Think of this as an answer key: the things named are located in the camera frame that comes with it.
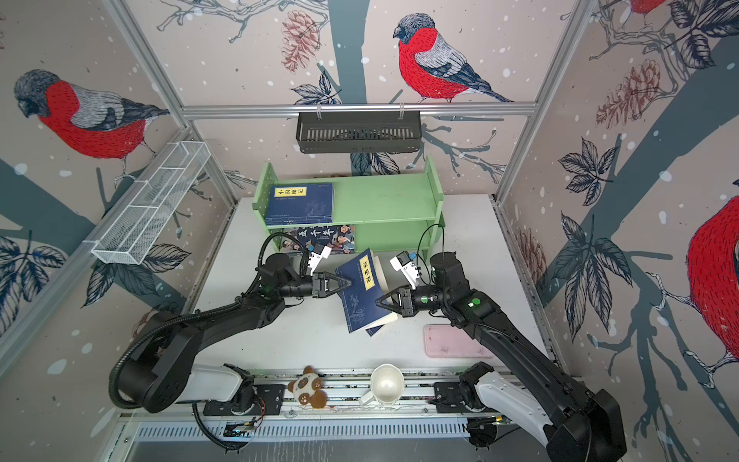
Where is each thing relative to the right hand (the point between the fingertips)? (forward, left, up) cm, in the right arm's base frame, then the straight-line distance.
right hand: (376, 307), depth 68 cm
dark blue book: (+26, +21, +10) cm, 35 cm away
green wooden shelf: (+24, -3, +7) cm, 26 cm away
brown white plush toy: (-15, +18, -18) cm, 29 cm away
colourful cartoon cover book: (+25, +13, -6) cm, 29 cm away
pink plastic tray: (-1, -20, -20) cm, 29 cm away
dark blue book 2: (+3, +4, -2) cm, 6 cm away
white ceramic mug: (-12, -3, -21) cm, 24 cm away
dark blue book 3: (+2, +2, -20) cm, 21 cm away
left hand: (+5, +8, -2) cm, 10 cm away
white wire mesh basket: (+10, +63, +12) cm, 65 cm away
